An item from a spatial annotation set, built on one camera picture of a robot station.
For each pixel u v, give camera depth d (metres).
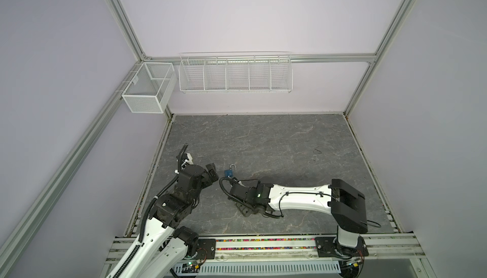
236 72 0.99
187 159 0.61
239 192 0.62
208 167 0.67
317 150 1.05
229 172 0.95
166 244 0.60
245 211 0.71
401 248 0.76
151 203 0.50
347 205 0.47
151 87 1.01
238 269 1.58
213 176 0.67
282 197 0.53
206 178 0.55
